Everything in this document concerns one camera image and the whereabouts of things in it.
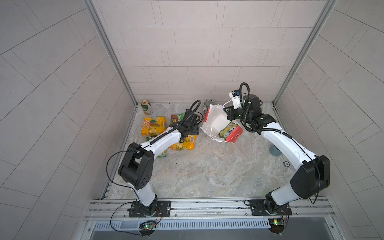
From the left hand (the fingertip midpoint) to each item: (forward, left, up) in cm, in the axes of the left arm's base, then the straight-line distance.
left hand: (195, 124), depth 90 cm
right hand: (+1, -15, +15) cm, 21 cm away
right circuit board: (-49, -38, -11) cm, 63 cm away
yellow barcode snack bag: (-9, +5, -7) cm, 13 cm away
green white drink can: (+17, +36, -1) cm, 40 cm away
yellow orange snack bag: (+1, +27, -4) cm, 27 cm away
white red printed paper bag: (+9, -13, -7) cm, 18 cm away
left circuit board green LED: (-50, +20, -6) cm, 54 cm away
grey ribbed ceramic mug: (+25, -8, -8) cm, 27 cm away
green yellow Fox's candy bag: (-12, -19, +11) cm, 25 cm away
